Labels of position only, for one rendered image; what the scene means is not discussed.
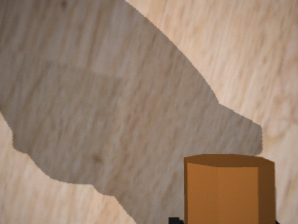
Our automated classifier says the orange-brown faceted cylinder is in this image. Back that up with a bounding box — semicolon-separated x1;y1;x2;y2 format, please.
184;154;276;224

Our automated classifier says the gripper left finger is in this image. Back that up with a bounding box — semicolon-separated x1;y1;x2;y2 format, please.
168;217;184;224

